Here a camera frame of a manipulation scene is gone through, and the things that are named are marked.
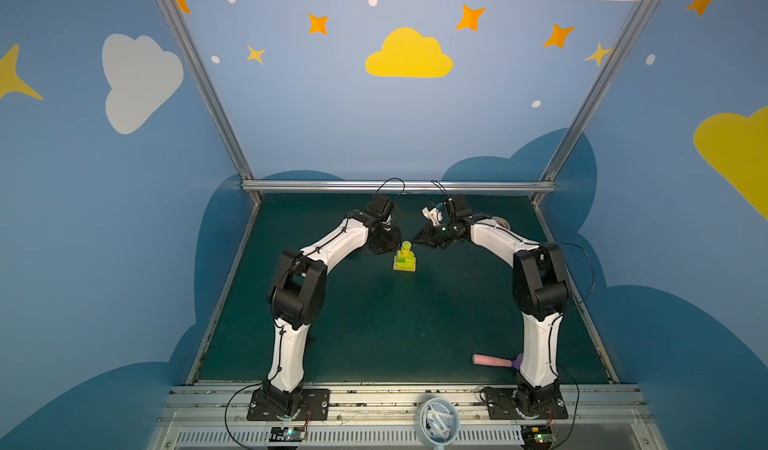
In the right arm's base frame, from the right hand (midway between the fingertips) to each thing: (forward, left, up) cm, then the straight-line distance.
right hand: (414, 238), depth 95 cm
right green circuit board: (-50, -31, -12) cm, 60 cm away
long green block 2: (-5, +4, -8) cm, 11 cm away
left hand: (-3, +4, 0) cm, 5 cm away
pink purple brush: (-34, -21, -10) cm, 41 cm away
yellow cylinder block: (-3, +3, -5) cm, 6 cm away
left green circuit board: (-53, +30, -10) cm, 62 cm away
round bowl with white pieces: (-49, -6, -9) cm, 50 cm away
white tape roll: (+17, -34, -9) cm, 39 cm away
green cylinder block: (-2, +2, -1) cm, 3 cm away
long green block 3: (-5, +1, -8) cm, 10 cm away
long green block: (-4, +4, -7) cm, 9 cm away
